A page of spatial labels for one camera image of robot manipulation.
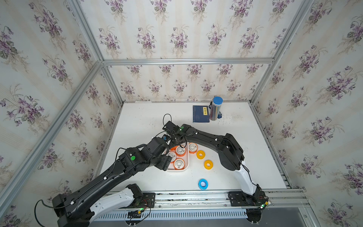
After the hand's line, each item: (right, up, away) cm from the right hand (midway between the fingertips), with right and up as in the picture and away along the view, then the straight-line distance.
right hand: (172, 143), depth 91 cm
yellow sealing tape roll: (+18, -7, -1) cm, 20 cm away
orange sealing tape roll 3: (+4, -12, -6) cm, 14 cm away
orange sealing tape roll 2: (+5, -5, -2) cm, 8 cm away
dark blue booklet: (+21, +19, +20) cm, 35 cm away
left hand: (-2, -4, -20) cm, 21 cm away
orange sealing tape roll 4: (+1, -4, 0) cm, 4 cm away
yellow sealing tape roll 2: (+23, -12, -5) cm, 26 cm away
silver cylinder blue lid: (+30, +23, +7) cm, 39 cm away
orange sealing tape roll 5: (+13, -3, 0) cm, 14 cm away
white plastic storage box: (+9, -8, -7) cm, 14 cm away
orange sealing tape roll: (+1, -7, -4) cm, 8 cm away
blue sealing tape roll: (+18, -21, -12) cm, 30 cm away
